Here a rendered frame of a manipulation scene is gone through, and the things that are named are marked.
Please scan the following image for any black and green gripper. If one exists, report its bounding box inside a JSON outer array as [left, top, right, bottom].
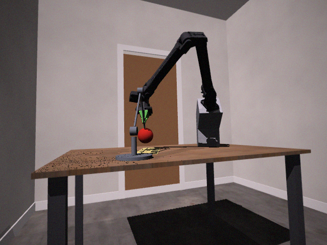
[[138, 101, 153, 123]]

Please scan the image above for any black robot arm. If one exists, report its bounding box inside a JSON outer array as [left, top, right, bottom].
[[142, 32, 219, 112]]

